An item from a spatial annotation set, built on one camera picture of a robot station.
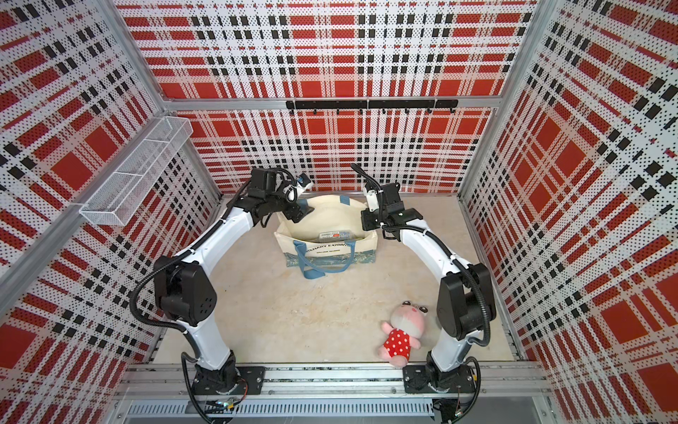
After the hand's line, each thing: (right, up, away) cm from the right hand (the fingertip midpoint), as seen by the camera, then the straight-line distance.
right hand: (367, 214), depth 88 cm
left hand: (-21, +6, +1) cm, 22 cm away
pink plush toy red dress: (+12, -34, -10) cm, 37 cm away
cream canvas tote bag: (-14, -10, +11) cm, 20 cm away
